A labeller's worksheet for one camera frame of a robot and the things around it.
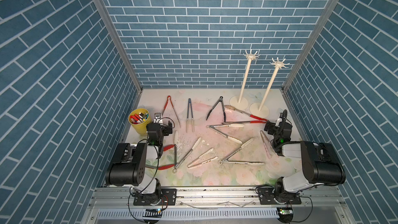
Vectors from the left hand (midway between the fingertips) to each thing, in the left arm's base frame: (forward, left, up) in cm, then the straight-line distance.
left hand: (164, 121), depth 93 cm
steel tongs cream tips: (-10, -42, -5) cm, 44 cm away
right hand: (-1, -70, 0) cm, 70 cm away
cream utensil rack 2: (+20, -50, -6) cm, 54 cm away
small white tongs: (-24, -17, -8) cm, 30 cm away
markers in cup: (0, +15, +3) cm, 15 cm away
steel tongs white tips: (-24, -10, -6) cm, 27 cm away
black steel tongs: (+24, -37, -7) cm, 45 cm away
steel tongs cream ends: (-22, -36, -5) cm, 43 cm away
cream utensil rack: (+14, -61, -6) cm, 63 cm away
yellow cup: (-8, +11, +4) cm, 14 cm away
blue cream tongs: (+2, -17, -5) cm, 18 cm away
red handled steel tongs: (+17, +3, -6) cm, 18 cm away
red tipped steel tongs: (-25, -3, -7) cm, 26 cm away
